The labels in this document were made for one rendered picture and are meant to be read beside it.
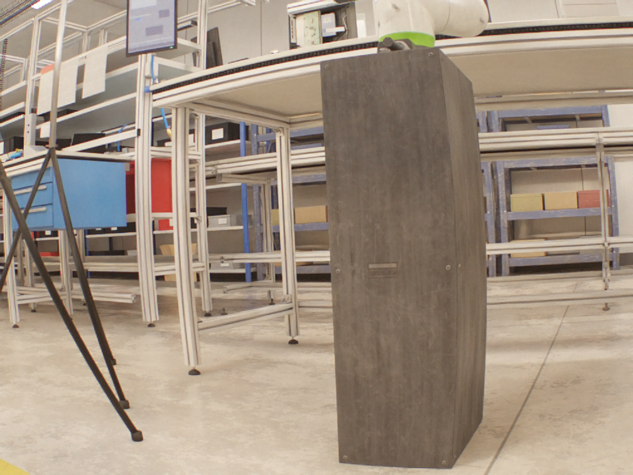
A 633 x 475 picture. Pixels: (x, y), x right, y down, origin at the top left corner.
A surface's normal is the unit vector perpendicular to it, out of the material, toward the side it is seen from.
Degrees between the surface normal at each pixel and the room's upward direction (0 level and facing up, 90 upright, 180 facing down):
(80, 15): 90
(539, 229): 90
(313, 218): 90
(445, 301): 90
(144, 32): 101
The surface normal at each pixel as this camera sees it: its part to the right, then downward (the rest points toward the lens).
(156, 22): -0.03, 0.18
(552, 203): -0.46, 0.02
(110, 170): 0.89, -0.05
